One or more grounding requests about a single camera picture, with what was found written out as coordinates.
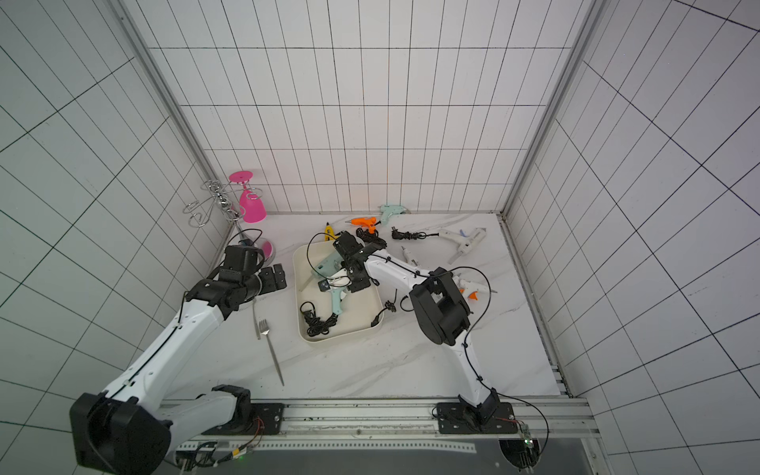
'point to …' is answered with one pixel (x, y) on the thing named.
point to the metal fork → (264, 330)
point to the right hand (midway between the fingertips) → (342, 274)
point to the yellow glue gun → (330, 233)
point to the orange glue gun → (369, 222)
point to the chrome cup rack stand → (227, 200)
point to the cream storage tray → (327, 309)
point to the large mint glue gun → (335, 276)
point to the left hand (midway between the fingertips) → (267, 283)
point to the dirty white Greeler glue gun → (465, 240)
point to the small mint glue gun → (389, 210)
